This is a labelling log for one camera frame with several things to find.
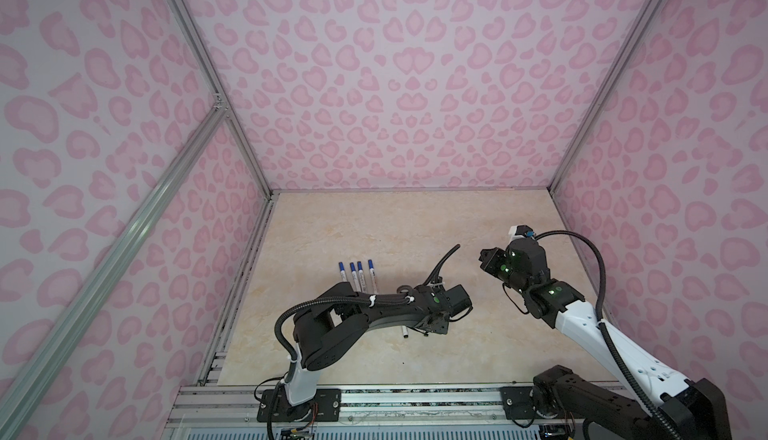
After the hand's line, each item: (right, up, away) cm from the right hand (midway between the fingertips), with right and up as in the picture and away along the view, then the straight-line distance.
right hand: (481, 249), depth 80 cm
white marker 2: (-20, -24, +4) cm, 31 cm away
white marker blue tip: (-34, -11, +15) cm, 39 cm away
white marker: (-31, -9, +17) cm, 36 cm away
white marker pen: (-40, -9, +17) cm, 45 cm away
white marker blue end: (-36, -11, +15) cm, 41 cm away
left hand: (-11, -21, +6) cm, 25 cm away
